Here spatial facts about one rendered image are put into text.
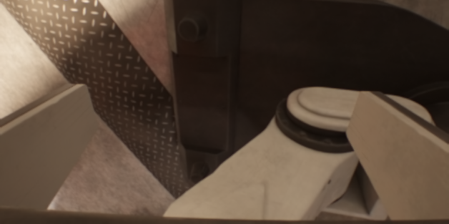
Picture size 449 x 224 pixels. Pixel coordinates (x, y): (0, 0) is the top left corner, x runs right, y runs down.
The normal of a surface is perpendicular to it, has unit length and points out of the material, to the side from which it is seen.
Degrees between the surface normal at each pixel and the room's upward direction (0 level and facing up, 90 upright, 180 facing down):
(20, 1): 0
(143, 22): 0
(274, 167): 90
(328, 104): 90
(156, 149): 0
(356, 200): 90
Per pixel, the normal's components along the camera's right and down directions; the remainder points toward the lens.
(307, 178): 0.02, -0.87
